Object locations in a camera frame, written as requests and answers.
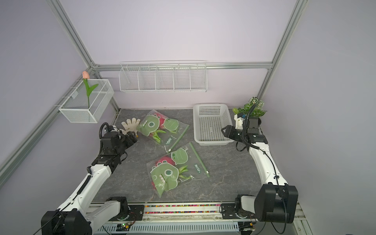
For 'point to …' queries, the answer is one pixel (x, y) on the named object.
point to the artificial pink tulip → (88, 90)
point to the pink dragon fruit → (169, 159)
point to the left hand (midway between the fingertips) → (130, 136)
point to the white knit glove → (130, 126)
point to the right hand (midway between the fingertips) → (225, 130)
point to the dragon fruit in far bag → (155, 134)
